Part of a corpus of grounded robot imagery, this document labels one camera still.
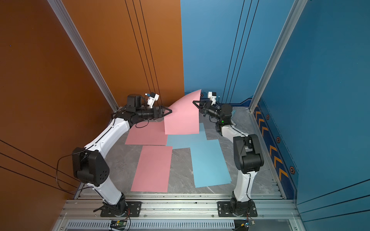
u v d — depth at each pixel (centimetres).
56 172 48
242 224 69
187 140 103
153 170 87
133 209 74
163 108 72
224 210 73
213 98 81
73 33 78
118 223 72
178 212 73
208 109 75
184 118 81
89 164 46
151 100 76
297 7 70
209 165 89
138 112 69
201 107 78
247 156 52
